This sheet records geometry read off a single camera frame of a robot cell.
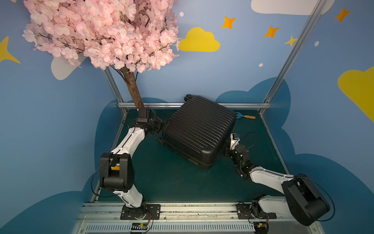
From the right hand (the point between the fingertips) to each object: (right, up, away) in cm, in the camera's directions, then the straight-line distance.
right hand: (230, 140), depth 89 cm
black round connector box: (+12, -43, -15) cm, 48 cm away
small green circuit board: (-51, -42, -16) cm, 68 cm away
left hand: (-41, +12, +1) cm, 43 cm away
